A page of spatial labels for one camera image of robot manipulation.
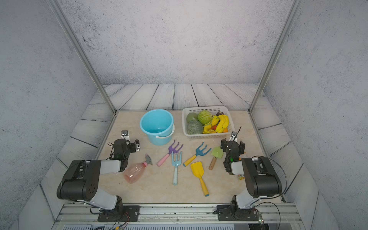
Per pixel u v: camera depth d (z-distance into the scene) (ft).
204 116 3.24
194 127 3.15
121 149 2.39
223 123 3.18
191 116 3.36
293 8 2.33
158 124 3.18
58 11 2.34
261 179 1.49
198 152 3.15
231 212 2.38
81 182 1.48
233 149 2.33
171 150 3.16
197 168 2.89
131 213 2.39
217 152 3.15
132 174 2.69
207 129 3.32
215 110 3.65
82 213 2.45
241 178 2.74
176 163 2.97
